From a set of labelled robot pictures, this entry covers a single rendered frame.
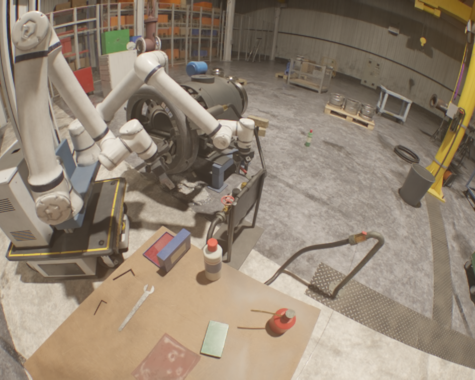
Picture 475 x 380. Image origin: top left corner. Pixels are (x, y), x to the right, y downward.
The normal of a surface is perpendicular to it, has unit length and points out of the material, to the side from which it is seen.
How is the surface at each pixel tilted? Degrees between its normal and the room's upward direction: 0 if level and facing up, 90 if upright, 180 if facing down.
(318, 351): 0
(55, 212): 97
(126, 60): 90
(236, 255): 0
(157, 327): 0
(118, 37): 90
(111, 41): 90
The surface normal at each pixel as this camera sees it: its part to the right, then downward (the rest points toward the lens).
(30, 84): 0.75, 0.48
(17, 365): 0.07, -0.76
